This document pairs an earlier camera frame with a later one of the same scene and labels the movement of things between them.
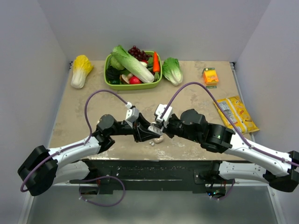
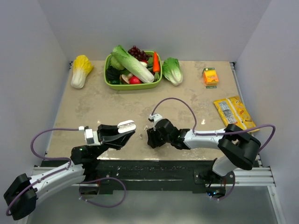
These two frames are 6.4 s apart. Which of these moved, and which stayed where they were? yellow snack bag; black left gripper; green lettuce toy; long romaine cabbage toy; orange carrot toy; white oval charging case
Moved: black left gripper; white oval charging case
Stayed: orange carrot toy; long romaine cabbage toy; green lettuce toy; yellow snack bag
